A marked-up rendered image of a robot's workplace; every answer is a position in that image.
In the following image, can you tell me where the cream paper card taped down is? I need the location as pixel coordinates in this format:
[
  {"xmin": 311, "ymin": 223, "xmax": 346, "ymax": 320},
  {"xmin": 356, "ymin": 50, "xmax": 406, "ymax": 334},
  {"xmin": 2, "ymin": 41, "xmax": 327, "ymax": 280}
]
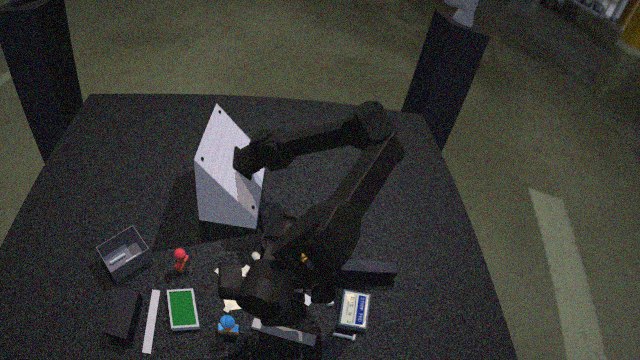
[{"xmin": 214, "ymin": 265, "xmax": 250, "ymax": 313}]

